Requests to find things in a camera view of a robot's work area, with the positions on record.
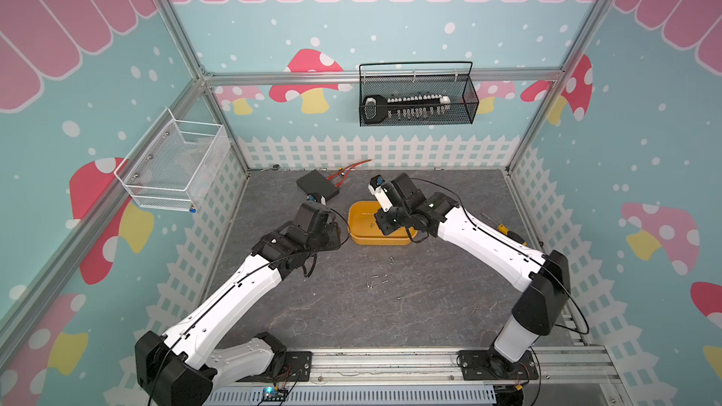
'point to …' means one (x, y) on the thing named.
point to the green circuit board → (273, 394)
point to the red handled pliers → (346, 171)
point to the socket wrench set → (378, 108)
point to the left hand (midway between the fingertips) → (333, 235)
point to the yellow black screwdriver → (506, 231)
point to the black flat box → (315, 182)
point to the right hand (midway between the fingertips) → (380, 215)
